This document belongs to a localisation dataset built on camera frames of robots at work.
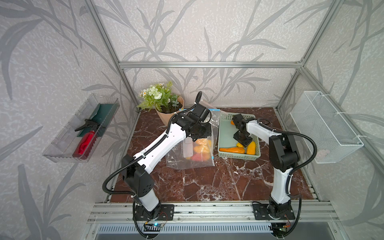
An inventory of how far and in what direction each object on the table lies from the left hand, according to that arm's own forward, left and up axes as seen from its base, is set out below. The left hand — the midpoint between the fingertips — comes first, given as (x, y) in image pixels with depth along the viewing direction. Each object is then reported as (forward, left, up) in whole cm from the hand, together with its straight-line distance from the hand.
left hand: (210, 134), depth 77 cm
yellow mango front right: (+1, -26, -16) cm, 31 cm away
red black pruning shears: (-14, +51, +12) cm, 54 cm away
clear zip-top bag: (-7, +20, -18) cm, 28 cm away
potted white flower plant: (+22, +29, +6) cm, 36 cm away
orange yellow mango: (-4, +5, -8) cm, 10 cm away
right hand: (+9, -20, -20) cm, 30 cm away
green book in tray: (0, +49, +12) cm, 51 cm away
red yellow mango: (-8, +5, -10) cm, 14 cm away
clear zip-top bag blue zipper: (-8, +13, -18) cm, 23 cm away
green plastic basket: (+22, -15, -26) cm, 37 cm away
